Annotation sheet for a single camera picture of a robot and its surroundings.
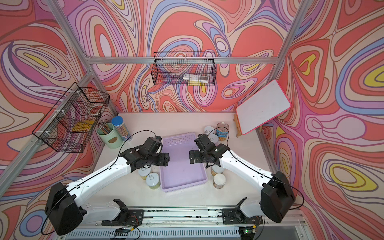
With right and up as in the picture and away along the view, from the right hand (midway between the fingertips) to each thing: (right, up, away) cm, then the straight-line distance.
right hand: (199, 160), depth 82 cm
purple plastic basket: (-11, -10, +7) cm, 17 cm away
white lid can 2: (+11, -10, -3) cm, 15 cm away
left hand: (-18, +1, -1) cm, 18 cm away
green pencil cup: (-55, +11, +11) cm, 57 cm away
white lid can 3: (-26, -11, 0) cm, 28 cm away
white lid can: (+10, -5, 0) cm, 11 cm away
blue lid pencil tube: (-49, +21, +7) cm, 53 cm away
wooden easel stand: (+28, +14, +20) cm, 37 cm away
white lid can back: (+7, +17, +20) cm, 27 cm away
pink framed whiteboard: (+54, +36, +30) cm, 71 cm away
